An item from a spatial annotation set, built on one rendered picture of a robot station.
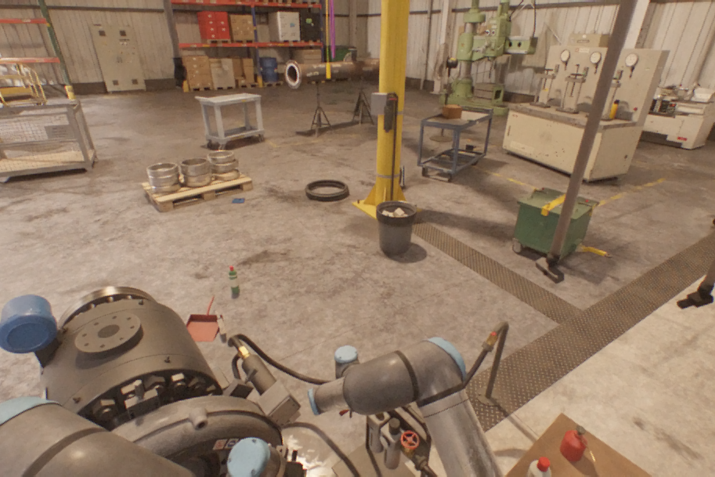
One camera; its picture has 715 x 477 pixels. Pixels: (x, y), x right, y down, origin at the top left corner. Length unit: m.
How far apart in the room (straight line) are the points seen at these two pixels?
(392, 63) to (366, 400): 3.65
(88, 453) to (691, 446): 2.74
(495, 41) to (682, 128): 4.71
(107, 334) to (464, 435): 1.29
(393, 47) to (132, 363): 3.53
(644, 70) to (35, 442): 6.67
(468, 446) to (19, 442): 0.72
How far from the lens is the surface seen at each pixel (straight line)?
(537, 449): 1.83
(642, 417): 2.86
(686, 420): 2.99
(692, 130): 9.63
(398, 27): 4.18
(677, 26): 11.28
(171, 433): 1.24
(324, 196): 4.84
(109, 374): 1.58
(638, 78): 6.71
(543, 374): 2.81
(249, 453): 1.03
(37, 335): 1.79
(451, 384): 0.90
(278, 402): 1.40
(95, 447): 0.51
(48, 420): 0.56
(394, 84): 4.20
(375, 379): 0.87
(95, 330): 1.74
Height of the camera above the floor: 1.90
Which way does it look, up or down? 29 degrees down
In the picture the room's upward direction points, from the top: straight up
